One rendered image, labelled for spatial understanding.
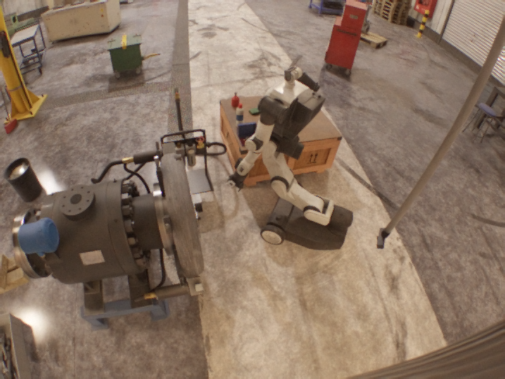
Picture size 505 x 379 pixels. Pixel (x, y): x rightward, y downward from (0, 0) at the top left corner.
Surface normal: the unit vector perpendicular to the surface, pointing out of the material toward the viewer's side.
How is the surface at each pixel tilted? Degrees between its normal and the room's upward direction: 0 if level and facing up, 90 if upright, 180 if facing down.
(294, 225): 0
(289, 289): 0
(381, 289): 0
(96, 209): 12
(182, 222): 42
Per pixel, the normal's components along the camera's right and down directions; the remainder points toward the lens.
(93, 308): 0.07, -0.65
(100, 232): 0.24, -0.08
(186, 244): 0.31, 0.27
